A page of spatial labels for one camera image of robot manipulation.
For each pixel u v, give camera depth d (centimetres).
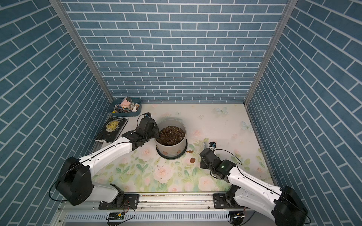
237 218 70
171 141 86
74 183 41
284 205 40
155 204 74
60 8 71
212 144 75
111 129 102
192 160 89
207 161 64
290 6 71
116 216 72
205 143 91
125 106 112
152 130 69
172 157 88
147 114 76
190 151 93
